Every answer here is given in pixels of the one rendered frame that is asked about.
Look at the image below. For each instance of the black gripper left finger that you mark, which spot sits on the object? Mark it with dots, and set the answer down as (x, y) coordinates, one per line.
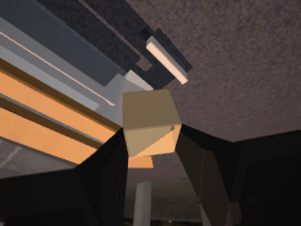
(96, 187)

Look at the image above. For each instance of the tan cube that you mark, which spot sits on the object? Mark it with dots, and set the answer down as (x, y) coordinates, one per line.
(151, 123)

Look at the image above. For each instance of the brown rectangular block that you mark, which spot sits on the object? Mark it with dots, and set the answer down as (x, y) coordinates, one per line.
(141, 162)

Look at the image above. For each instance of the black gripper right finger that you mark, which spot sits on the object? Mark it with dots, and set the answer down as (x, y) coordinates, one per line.
(216, 168)

